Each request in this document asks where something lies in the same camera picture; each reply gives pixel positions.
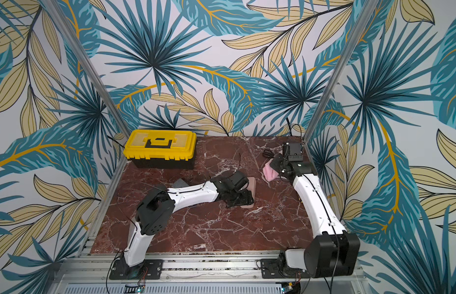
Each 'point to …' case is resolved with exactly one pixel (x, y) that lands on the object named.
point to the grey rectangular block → (179, 183)
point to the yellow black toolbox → (157, 149)
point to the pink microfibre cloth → (269, 173)
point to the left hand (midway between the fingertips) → (248, 204)
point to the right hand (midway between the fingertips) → (276, 162)
